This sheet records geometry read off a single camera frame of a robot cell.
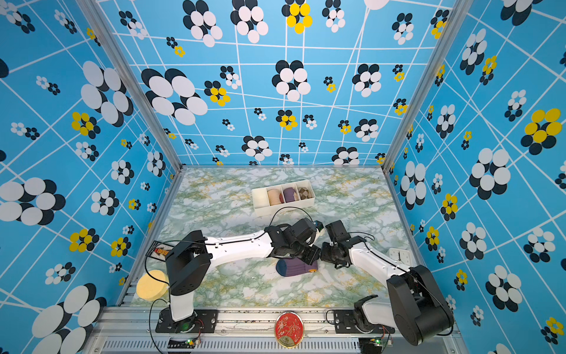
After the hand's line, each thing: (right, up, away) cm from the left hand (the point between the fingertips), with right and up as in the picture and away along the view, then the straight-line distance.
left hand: (322, 258), depth 80 cm
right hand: (+3, -2, +10) cm, 10 cm away
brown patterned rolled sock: (-6, +23, +23) cm, 33 cm away
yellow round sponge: (-63, -11, -1) cm, 63 cm away
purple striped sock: (-10, -5, +5) cm, 12 cm away
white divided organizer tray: (-23, +20, +26) cm, 40 cm away
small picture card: (-65, 0, +8) cm, 65 cm away
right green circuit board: (+14, -25, -10) cm, 30 cm away
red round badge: (-12, -19, -10) cm, 25 cm away
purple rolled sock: (-12, +23, +24) cm, 36 cm away
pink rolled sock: (-19, +22, +21) cm, 36 cm away
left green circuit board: (-48, -25, -8) cm, 55 cm away
